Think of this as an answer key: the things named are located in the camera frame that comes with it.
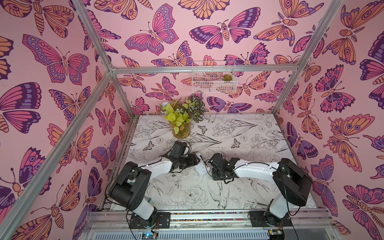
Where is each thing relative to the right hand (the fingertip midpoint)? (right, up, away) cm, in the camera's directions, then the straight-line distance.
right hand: (215, 174), depth 89 cm
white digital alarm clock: (-8, +4, -2) cm, 9 cm away
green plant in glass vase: (-23, +36, +3) cm, 43 cm away
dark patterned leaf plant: (-11, +40, +5) cm, 42 cm away
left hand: (-10, +8, +1) cm, 13 cm away
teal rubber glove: (-37, -11, -9) cm, 39 cm away
